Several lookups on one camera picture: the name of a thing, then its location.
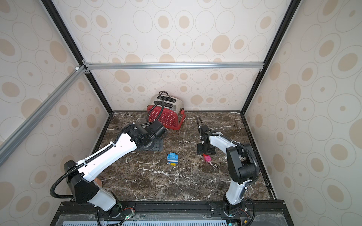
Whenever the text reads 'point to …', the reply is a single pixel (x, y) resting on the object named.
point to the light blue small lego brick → (172, 155)
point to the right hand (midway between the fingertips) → (209, 152)
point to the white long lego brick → (172, 160)
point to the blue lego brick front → (176, 162)
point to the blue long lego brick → (176, 158)
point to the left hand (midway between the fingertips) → (157, 146)
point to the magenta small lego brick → (208, 158)
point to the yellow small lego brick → (173, 164)
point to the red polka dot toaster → (168, 109)
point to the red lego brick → (204, 155)
